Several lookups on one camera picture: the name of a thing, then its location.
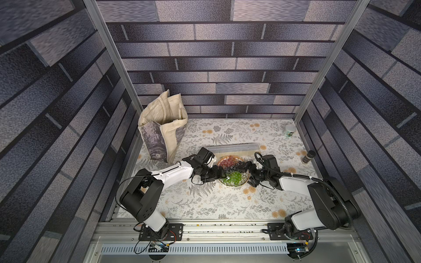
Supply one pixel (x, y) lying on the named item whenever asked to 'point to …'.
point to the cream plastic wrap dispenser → (234, 147)
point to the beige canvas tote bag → (162, 124)
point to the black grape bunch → (228, 169)
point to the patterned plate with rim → (245, 174)
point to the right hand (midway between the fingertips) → (238, 172)
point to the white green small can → (290, 129)
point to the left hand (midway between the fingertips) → (222, 177)
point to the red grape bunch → (228, 162)
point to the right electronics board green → (297, 250)
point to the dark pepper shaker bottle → (311, 154)
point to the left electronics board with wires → (155, 247)
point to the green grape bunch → (233, 178)
